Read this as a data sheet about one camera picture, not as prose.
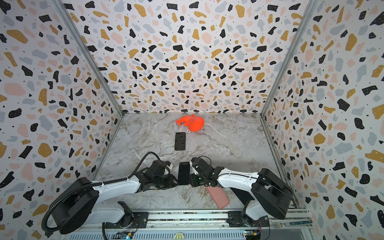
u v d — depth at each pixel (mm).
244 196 798
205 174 661
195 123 1063
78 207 413
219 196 823
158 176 731
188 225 731
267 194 433
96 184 470
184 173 881
